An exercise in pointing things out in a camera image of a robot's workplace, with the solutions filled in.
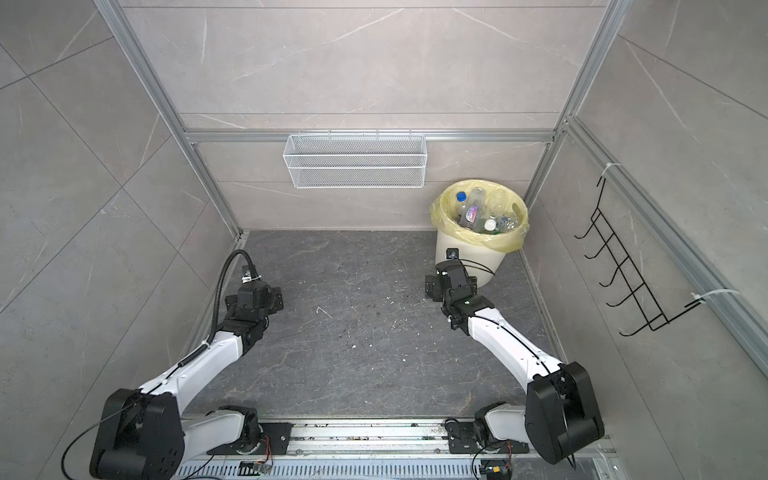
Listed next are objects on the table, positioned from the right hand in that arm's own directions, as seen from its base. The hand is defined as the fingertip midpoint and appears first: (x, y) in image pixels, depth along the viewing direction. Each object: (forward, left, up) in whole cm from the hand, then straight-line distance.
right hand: (447, 276), depth 87 cm
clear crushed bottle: (+23, -19, +9) cm, 31 cm away
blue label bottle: (+23, -7, +8) cm, 25 cm away
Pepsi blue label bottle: (+10, -17, +12) cm, 23 cm away
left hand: (-2, +57, 0) cm, 57 cm away
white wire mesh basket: (+40, +29, +15) cm, 51 cm away
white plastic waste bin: (-10, -3, +19) cm, 21 cm away
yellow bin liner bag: (+10, +1, +13) cm, 17 cm away
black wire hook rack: (-10, -38, +16) cm, 42 cm away
